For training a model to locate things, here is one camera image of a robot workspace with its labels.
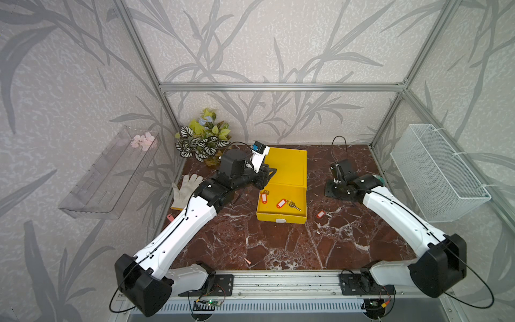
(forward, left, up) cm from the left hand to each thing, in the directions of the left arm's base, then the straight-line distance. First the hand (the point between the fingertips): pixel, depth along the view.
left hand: (273, 169), depth 70 cm
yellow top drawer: (-1, -9, -15) cm, 17 cm away
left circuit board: (-36, +20, -31) cm, 52 cm away
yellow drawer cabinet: (+9, -8, -9) cm, 15 cm away
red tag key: (-2, +3, -16) cm, 16 cm away
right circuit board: (-38, -38, -33) cm, 63 cm away
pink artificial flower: (+13, +51, 0) cm, 52 cm away
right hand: (+1, -23, -15) cm, 28 cm away
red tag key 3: (-2, -23, -32) cm, 40 cm away
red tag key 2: (-5, -4, -15) cm, 17 cm away
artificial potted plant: (+20, +30, -5) cm, 36 cm away
